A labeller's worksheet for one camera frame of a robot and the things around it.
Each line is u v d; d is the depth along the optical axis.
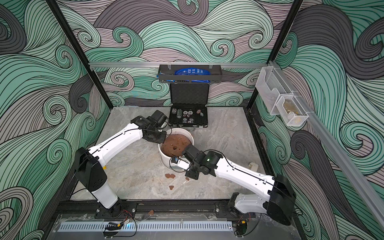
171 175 0.85
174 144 0.86
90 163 0.42
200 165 0.56
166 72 0.93
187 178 0.84
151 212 0.73
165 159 0.79
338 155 0.50
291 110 0.67
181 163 0.65
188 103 1.17
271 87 0.78
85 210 0.74
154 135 0.69
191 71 0.92
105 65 1.00
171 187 0.81
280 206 0.37
